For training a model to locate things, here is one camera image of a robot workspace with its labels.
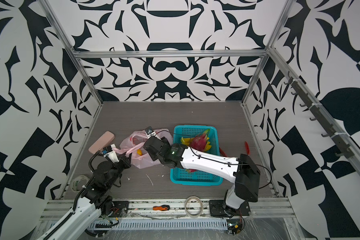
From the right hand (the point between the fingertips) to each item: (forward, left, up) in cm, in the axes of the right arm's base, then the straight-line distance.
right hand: (153, 144), depth 75 cm
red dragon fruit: (-8, -18, -14) cm, 24 cm away
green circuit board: (-32, -38, -21) cm, 54 cm away
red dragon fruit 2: (+6, -24, -9) cm, 26 cm away
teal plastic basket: (-10, -13, -21) cm, 26 cm away
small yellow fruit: (+4, +11, -16) cm, 20 cm away
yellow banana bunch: (+8, -17, -12) cm, 22 cm away
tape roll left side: (-13, +42, -18) cm, 48 cm away
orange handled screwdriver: (-25, -5, -18) cm, 31 cm away
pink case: (+12, +36, -17) cm, 42 cm away
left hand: (+1, +12, -5) cm, 13 cm away
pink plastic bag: (+2, +12, -4) cm, 12 cm away
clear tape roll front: (-27, -21, -19) cm, 40 cm away
